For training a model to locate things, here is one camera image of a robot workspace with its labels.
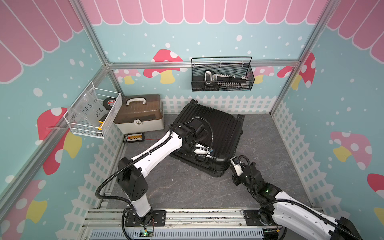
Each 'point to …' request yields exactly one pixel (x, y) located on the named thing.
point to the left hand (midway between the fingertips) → (192, 153)
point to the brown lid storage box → (139, 113)
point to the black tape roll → (108, 102)
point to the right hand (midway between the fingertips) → (231, 167)
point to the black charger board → (136, 137)
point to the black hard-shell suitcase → (227, 130)
